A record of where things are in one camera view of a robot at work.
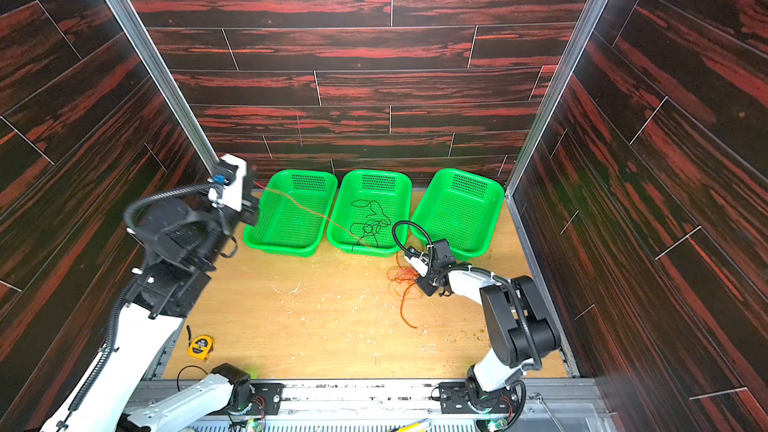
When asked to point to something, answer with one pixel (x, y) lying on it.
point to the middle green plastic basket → (391, 189)
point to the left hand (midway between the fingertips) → (252, 169)
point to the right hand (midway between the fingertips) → (433, 273)
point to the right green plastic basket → (463, 208)
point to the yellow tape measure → (201, 347)
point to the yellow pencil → (418, 426)
